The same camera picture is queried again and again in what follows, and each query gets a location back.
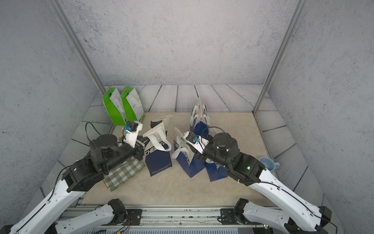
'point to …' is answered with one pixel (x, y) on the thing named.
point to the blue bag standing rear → (200, 121)
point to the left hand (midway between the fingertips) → (152, 137)
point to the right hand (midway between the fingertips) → (192, 138)
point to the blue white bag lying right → (215, 171)
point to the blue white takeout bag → (186, 154)
